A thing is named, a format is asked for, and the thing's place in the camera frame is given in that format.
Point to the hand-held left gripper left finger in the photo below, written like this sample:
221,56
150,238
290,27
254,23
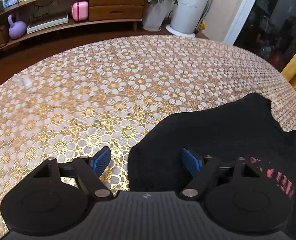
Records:
101,161

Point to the white tower air conditioner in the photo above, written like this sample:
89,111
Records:
190,5

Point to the black t-shirt with red print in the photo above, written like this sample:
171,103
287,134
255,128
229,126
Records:
225,130

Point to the purple kettlebell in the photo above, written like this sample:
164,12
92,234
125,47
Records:
17,30

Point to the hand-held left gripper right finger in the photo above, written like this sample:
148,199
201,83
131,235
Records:
190,162

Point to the glass balcony door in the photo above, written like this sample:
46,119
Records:
270,17

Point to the pink case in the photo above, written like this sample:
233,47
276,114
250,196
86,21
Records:
80,11

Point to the small clear plastic packet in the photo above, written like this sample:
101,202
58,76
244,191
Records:
22,81

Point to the white flat box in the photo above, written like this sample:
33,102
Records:
48,23

